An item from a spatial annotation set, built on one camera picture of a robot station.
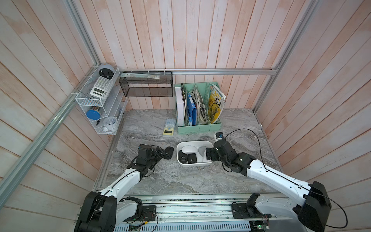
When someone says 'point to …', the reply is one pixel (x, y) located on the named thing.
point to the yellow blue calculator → (169, 127)
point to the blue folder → (192, 110)
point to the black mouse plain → (168, 152)
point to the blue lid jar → (93, 114)
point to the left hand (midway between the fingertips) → (161, 155)
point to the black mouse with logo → (183, 157)
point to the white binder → (180, 105)
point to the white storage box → (201, 161)
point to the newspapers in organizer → (201, 111)
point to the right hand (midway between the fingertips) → (212, 148)
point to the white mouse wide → (189, 149)
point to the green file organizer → (203, 88)
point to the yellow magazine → (216, 102)
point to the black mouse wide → (192, 158)
